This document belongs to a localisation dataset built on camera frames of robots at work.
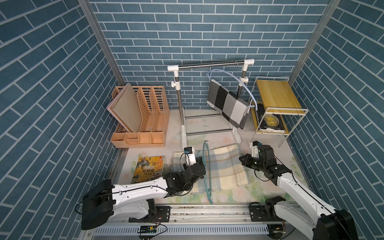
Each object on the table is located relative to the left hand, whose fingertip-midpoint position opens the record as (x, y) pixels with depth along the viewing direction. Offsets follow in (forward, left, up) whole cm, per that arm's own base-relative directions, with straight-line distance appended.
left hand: (207, 160), depth 77 cm
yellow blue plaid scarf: (+3, -11, -13) cm, 18 cm away
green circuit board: (-28, +29, -18) cm, 44 cm away
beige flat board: (+38, +52, +3) cm, 64 cm away
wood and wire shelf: (+19, -35, +19) cm, 45 cm away
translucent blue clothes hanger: (+23, -25, +18) cm, 38 cm away
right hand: (+4, -20, -6) cm, 21 cm away
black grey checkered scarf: (+28, -17, +9) cm, 34 cm away
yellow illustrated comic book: (+1, +34, -15) cm, 37 cm away
